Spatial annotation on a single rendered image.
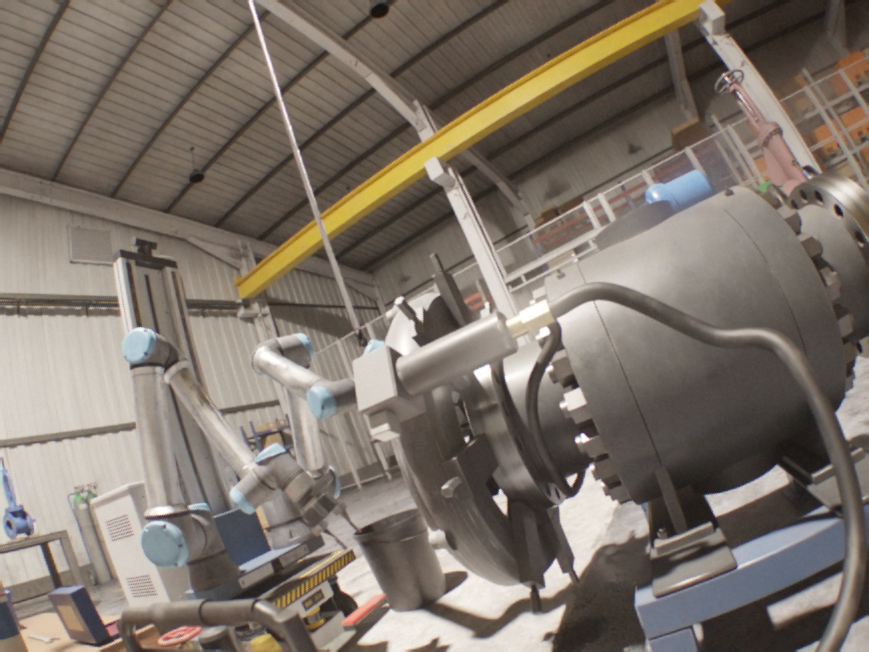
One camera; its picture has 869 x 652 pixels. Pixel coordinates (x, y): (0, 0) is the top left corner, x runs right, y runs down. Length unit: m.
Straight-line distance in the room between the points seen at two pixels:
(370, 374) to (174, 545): 0.89
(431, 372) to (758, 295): 0.59
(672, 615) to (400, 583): 1.31
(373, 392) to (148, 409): 0.89
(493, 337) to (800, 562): 0.65
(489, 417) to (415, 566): 1.10
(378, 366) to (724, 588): 0.71
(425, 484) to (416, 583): 1.14
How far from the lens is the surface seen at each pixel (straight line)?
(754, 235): 0.98
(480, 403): 1.01
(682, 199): 1.39
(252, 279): 12.42
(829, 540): 0.92
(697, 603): 0.90
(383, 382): 0.82
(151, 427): 1.55
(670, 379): 0.89
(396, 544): 1.95
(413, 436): 0.89
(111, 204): 11.92
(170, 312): 2.26
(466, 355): 0.78
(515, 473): 1.02
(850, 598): 0.64
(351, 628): 0.61
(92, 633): 1.07
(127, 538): 2.07
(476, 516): 0.91
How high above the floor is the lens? 0.67
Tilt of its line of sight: 11 degrees up
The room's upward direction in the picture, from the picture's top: 22 degrees counter-clockwise
